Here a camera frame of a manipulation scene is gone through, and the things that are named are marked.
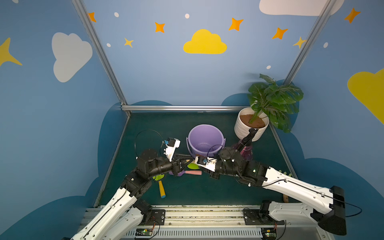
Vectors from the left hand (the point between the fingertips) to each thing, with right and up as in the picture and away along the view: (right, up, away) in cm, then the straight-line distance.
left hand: (191, 156), depth 65 cm
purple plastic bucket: (+9, +4, +36) cm, 37 cm away
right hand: (+5, -3, +5) cm, 8 cm away
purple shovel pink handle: (0, -14, +23) cm, 27 cm away
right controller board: (+38, -39, +7) cm, 55 cm away
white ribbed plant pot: (+32, +15, +28) cm, 45 cm away
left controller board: (-24, -39, +7) cm, 46 cm away
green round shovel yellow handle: (-20, -18, +23) cm, 35 cm away
